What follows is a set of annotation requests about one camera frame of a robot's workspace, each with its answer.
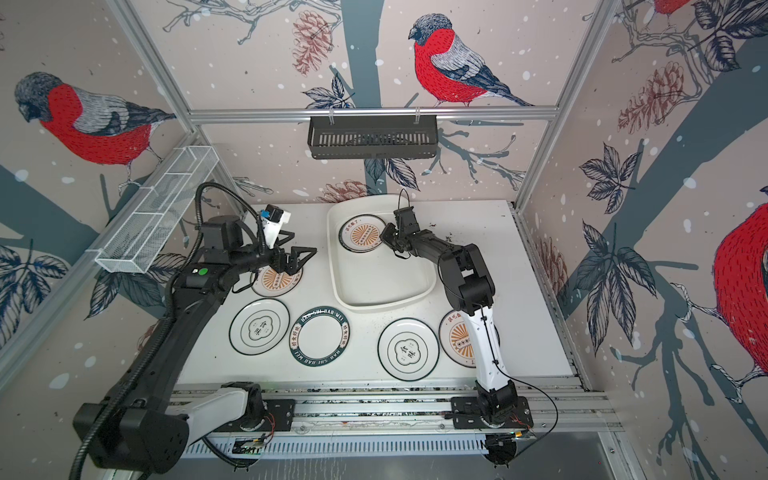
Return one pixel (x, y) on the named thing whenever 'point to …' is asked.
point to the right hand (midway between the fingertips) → (380, 237)
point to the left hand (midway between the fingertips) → (300, 241)
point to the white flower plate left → (259, 326)
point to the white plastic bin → (366, 275)
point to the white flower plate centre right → (408, 349)
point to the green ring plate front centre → (319, 336)
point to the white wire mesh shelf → (134, 243)
